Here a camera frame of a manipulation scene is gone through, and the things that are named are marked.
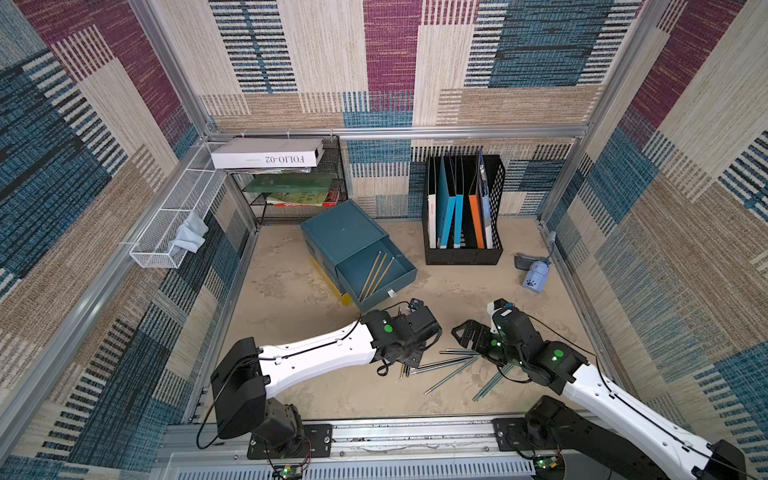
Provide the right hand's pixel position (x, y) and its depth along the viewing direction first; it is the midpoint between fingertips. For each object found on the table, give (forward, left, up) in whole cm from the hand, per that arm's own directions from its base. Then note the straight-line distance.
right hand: (462, 334), depth 79 cm
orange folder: (+34, -7, +14) cm, 37 cm away
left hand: (-4, +13, -1) cm, 13 cm away
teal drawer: (+17, +28, +5) cm, 33 cm away
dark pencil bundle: (-5, +15, -11) cm, 19 cm away
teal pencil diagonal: (-6, +1, -11) cm, 13 cm away
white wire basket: (+15, +71, +23) cm, 76 cm away
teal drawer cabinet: (+27, +33, +10) cm, 44 cm away
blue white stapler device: (+23, -28, -5) cm, 37 cm away
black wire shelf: (+46, +50, +9) cm, 69 cm away
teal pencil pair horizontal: (0, +2, -11) cm, 11 cm away
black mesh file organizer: (+34, -4, +7) cm, 35 cm away
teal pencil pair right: (-7, -11, -12) cm, 17 cm away
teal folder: (+33, +2, +14) cm, 36 cm away
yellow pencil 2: (+16, +22, +4) cm, 28 cm away
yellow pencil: (+17, +23, +4) cm, 29 cm away
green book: (+45, +50, +15) cm, 69 cm away
